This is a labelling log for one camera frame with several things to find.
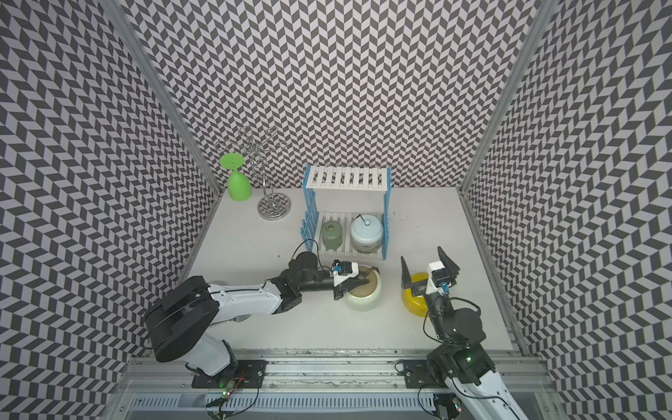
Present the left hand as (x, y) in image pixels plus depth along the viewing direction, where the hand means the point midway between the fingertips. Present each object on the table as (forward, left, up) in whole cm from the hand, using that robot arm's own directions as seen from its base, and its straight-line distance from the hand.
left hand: (366, 278), depth 75 cm
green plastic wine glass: (+31, +43, +7) cm, 53 cm away
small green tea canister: (+21, +11, -7) cm, 25 cm away
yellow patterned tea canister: (-4, -16, -10) cm, 20 cm away
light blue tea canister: (+19, -1, -4) cm, 19 cm away
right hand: (+1, -14, +10) cm, 17 cm away
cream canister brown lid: (-5, 0, 0) cm, 5 cm away
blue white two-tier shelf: (+47, +9, -14) cm, 50 cm away
